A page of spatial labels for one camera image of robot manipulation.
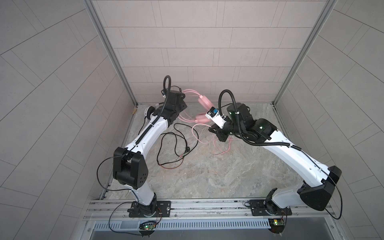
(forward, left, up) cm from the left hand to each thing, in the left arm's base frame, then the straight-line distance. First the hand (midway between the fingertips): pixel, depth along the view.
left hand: (185, 99), depth 84 cm
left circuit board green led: (-58, +14, -21) cm, 63 cm away
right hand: (-22, -13, +3) cm, 25 cm away
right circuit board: (-56, -44, -25) cm, 76 cm away
